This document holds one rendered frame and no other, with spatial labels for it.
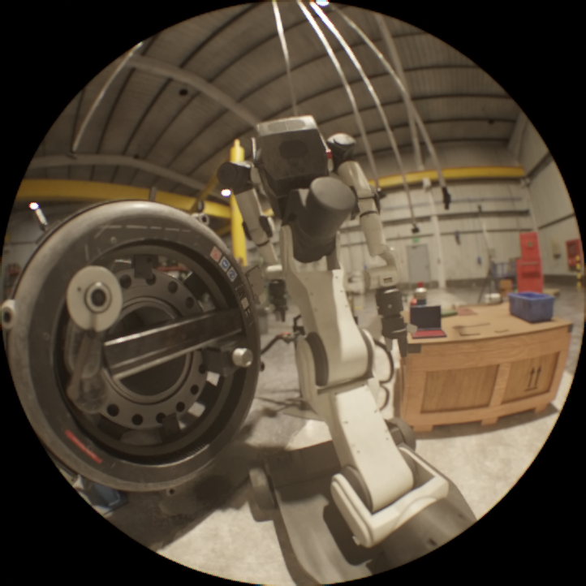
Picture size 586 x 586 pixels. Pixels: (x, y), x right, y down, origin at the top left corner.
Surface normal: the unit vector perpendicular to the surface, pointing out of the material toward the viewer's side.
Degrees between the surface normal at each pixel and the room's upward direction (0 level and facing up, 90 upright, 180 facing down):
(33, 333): 90
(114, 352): 90
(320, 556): 0
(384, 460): 26
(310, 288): 59
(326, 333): 46
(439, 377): 90
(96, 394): 90
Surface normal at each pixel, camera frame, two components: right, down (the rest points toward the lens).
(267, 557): -0.09, -0.99
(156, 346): 0.89, -0.06
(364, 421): 0.09, -0.75
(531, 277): -0.89, 0.10
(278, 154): -0.02, -0.01
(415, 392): -0.44, 0.08
